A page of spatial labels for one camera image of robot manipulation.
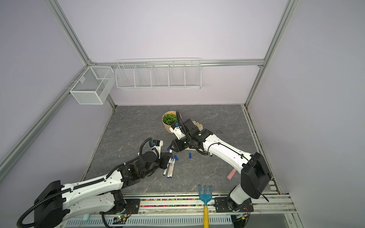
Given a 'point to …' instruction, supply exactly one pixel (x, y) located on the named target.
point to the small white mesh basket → (91, 87)
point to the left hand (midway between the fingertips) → (171, 156)
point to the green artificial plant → (169, 119)
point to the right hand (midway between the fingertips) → (173, 147)
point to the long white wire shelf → (158, 73)
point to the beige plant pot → (167, 126)
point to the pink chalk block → (231, 174)
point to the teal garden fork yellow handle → (206, 198)
